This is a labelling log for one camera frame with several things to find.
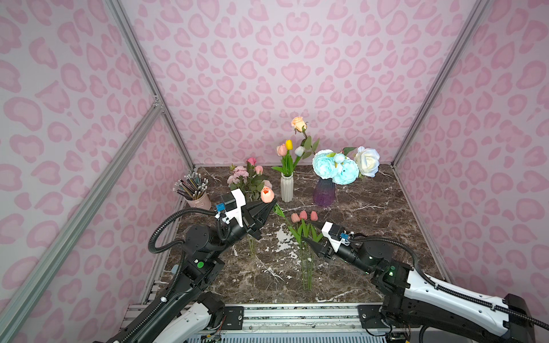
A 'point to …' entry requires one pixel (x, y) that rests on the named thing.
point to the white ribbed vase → (287, 185)
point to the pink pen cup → (194, 190)
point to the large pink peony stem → (252, 243)
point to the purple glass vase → (324, 192)
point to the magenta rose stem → (251, 182)
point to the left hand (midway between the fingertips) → (275, 201)
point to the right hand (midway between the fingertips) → (308, 231)
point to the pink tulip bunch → (288, 165)
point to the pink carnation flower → (239, 171)
